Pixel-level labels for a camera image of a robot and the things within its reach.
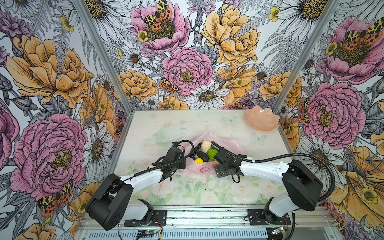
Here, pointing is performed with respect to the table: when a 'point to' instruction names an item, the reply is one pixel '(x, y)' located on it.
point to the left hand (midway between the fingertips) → (182, 163)
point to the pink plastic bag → (207, 168)
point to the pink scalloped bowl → (262, 119)
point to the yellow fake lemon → (199, 160)
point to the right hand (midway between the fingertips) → (227, 172)
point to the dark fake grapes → (195, 151)
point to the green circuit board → (150, 231)
